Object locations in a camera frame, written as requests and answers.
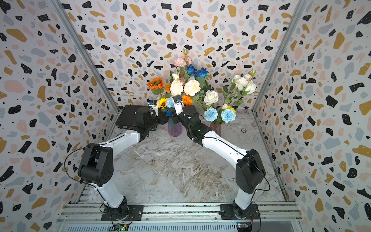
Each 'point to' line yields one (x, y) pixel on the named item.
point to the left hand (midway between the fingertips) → (169, 111)
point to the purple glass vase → (174, 129)
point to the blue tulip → (168, 112)
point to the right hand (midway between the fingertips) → (174, 105)
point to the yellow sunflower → (162, 104)
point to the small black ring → (243, 128)
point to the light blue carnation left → (210, 114)
